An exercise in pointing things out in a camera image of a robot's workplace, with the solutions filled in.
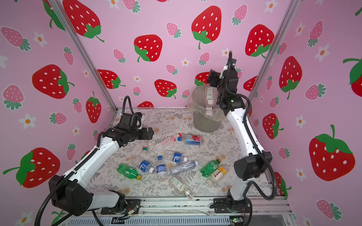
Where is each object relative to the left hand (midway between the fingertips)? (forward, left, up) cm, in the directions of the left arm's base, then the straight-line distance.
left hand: (148, 131), depth 82 cm
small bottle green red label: (-3, +5, -16) cm, 17 cm away
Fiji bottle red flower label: (+4, -26, -14) cm, 30 cm away
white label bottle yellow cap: (-21, -41, -15) cm, 48 cm away
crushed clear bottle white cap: (-14, -21, -20) cm, 32 cm away
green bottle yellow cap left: (-19, +11, -14) cm, 26 cm away
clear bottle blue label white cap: (-10, -17, -14) cm, 24 cm away
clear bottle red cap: (+1, -8, -15) cm, 17 cm away
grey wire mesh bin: (+19, -37, -16) cm, 44 cm away
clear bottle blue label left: (-15, +3, -14) cm, 21 cm away
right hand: (+16, -38, +30) cm, 51 cm away
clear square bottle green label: (-27, -21, -16) cm, 38 cm away
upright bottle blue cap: (-17, -8, -14) cm, 24 cm away
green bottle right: (-14, -38, -20) cm, 45 cm away
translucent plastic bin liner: (+13, -33, +13) cm, 38 cm away
